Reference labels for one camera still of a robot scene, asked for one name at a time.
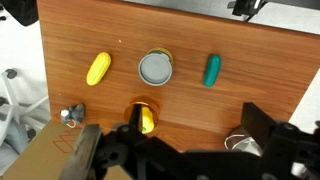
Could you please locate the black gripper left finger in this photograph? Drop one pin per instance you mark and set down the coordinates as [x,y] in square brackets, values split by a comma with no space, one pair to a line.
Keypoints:
[81,151]

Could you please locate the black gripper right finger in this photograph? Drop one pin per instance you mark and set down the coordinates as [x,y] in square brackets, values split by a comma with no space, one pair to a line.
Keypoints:
[256,123]

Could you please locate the green pickle toy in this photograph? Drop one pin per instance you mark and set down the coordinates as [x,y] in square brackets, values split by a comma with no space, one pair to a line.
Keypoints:
[212,70]

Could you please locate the grey mouse toy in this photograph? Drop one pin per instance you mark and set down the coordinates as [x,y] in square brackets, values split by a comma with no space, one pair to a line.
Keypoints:
[77,113]

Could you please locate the yellow banana toy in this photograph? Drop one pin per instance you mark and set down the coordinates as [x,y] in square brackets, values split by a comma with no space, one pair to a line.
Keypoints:
[147,120]

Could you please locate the yellow corn toy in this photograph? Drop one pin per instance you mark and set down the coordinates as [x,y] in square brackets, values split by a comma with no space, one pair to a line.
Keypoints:
[99,68]

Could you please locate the stainless steel pot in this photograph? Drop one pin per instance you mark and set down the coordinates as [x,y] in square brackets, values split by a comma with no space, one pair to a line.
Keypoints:
[243,145]

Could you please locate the brown cardboard box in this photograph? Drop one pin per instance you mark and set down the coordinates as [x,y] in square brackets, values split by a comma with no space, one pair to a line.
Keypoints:
[40,156]

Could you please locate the white office chair base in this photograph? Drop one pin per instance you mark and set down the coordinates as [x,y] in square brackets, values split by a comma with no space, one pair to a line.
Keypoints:
[10,100]

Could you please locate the tin can yellow label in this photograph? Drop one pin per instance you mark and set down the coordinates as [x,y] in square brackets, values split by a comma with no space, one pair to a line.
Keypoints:
[155,69]

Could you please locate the black bag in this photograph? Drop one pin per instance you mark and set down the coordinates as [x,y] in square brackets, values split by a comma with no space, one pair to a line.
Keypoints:
[20,10]

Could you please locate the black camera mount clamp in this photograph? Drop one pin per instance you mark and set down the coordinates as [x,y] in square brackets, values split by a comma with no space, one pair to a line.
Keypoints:
[245,8]

